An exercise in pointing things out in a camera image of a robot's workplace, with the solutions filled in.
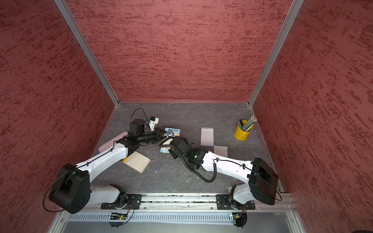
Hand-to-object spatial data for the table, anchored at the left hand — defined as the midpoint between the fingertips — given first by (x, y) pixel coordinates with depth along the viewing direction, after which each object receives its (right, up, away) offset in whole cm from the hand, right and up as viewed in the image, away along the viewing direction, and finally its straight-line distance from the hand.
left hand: (170, 136), depth 80 cm
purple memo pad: (+23, -3, +21) cm, 31 cm away
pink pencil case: (-43, -8, +15) cm, 47 cm away
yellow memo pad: (-21, -16, +7) cm, 28 cm away
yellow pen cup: (+45, -1, +14) cm, 47 cm away
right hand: (+3, -4, -1) cm, 5 cm away
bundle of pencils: (+49, +5, +12) cm, 51 cm away
